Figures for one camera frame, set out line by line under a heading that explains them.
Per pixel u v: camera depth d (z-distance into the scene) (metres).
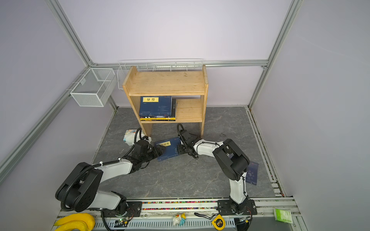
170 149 0.93
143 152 0.72
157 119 0.83
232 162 0.50
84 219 0.68
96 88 1.02
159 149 0.83
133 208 0.74
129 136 0.96
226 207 0.74
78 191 0.43
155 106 0.83
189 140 0.75
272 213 0.73
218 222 0.68
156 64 0.93
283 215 0.70
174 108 0.85
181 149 0.86
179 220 0.68
